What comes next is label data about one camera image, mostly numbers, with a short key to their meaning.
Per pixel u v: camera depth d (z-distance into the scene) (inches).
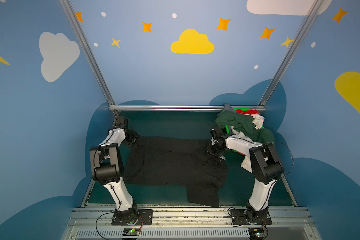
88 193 33.7
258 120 41.8
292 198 33.8
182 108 45.4
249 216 26.0
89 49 33.1
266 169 20.1
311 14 28.3
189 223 28.9
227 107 44.6
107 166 19.9
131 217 26.8
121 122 30.9
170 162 36.9
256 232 28.3
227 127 40.0
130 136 33.1
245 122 40.9
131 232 28.0
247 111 44.3
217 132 31.7
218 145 30.1
